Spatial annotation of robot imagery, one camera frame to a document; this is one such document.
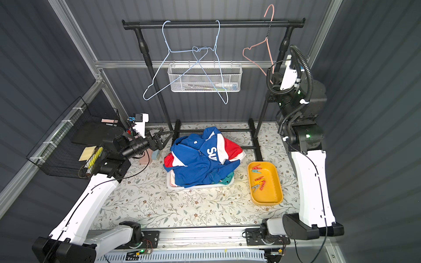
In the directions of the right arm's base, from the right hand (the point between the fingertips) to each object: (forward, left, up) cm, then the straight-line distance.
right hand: (281, 72), depth 52 cm
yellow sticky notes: (-10, +79, -32) cm, 86 cm away
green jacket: (-15, +16, -47) cm, 52 cm away
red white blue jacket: (-8, +31, -40) cm, 51 cm away
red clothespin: (-3, -2, -57) cm, 57 cm away
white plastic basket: (-16, +45, -49) cm, 69 cm away
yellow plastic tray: (-12, -6, -58) cm, 59 cm away
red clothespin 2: (-13, -4, -58) cm, 60 cm away
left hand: (-6, +41, -22) cm, 47 cm away
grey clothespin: (-14, 0, -59) cm, 61 cm away
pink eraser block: (-17, +49, -27) cm, 58 cm away
